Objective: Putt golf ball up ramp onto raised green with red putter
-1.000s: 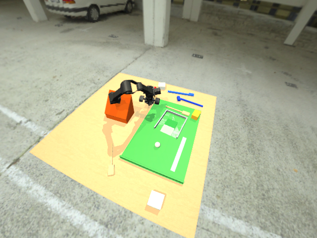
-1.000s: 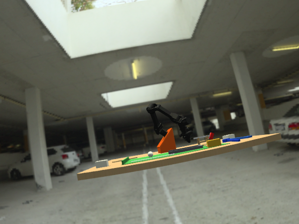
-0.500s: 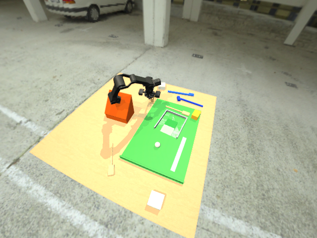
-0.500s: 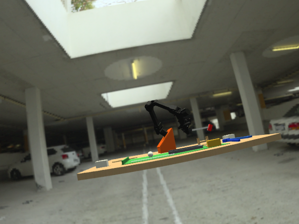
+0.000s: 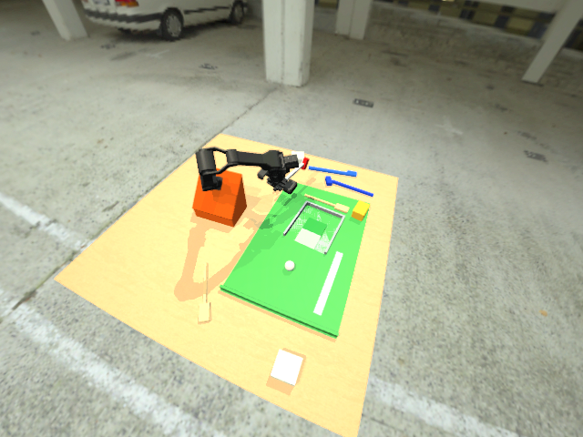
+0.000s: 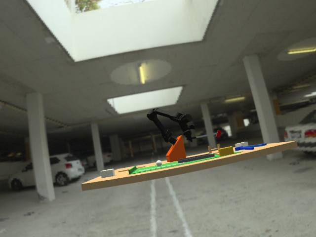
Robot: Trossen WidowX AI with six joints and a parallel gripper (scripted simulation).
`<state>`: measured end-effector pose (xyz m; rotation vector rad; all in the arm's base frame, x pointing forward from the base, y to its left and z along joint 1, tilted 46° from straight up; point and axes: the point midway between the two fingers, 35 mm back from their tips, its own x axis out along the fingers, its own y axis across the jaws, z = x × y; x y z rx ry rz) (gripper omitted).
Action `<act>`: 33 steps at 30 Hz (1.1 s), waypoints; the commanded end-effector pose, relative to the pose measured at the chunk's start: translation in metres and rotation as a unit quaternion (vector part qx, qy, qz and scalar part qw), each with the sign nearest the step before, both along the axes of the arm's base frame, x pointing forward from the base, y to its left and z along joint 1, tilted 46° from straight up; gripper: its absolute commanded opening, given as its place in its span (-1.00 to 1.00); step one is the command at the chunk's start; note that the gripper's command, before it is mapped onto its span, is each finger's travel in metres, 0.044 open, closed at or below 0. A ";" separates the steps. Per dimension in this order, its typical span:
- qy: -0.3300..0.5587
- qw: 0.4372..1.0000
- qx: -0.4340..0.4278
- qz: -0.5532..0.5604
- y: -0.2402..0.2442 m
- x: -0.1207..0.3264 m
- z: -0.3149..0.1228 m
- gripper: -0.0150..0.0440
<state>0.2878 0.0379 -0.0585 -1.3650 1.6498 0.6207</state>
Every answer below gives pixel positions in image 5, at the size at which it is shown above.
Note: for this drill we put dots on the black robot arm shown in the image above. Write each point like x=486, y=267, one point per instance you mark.
x=273, y=160

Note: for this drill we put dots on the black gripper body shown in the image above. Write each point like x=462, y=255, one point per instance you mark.
x=288, y=186

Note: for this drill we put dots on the green putting mat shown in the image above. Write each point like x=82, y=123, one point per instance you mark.
x=260, y=271

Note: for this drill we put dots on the white block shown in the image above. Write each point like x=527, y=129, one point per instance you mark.
x=286, y=367
x=300, y=156

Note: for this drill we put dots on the yellow cube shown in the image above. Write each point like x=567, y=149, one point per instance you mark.
x=360, y=210

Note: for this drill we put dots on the white flat bar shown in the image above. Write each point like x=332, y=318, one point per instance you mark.
x=328, y=283

